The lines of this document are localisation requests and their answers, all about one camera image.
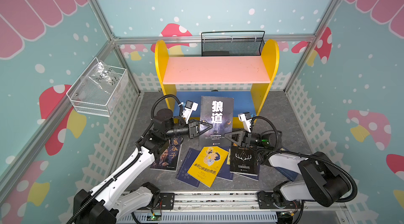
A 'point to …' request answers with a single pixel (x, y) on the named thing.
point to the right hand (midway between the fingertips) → (225, 138)
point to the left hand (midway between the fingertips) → (211, 130)
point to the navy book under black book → (255, 177)
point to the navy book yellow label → (183, 175)
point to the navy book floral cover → (225, 172)
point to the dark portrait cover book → (168, 158)
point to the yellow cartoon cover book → (208, 164)
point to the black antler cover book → (244, 160)
